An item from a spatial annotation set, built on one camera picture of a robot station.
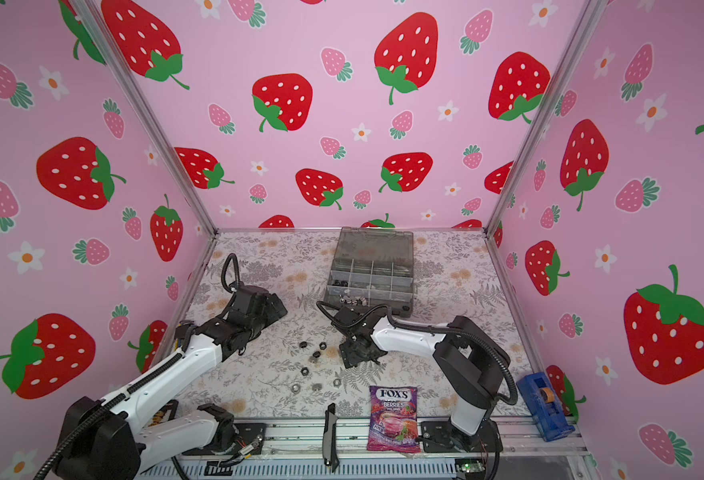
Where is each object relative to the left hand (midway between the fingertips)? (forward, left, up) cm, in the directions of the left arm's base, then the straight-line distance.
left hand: (273, 307), depth 85 cm
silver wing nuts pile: (+9, -24, -10) cm, 27 cm away
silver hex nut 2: (-17, -19, -12) cm, 29 cm away
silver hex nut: (-19, -8, -12) cm, 24 cm away
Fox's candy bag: (-27, -34, -10) cm, 45 cm away
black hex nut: (-14, -9, -12) cm, 21 cm away
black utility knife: (-31, -18, -11) cm, 38 cm away
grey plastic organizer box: (+20, -29, -7) cm, 36 cm away
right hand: (-10, -24, -11) cm, 28 cm away
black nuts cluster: (-9, -12, -12) cm, 19 cm away
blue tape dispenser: (-24, -73, -7) cm, 77 cm away
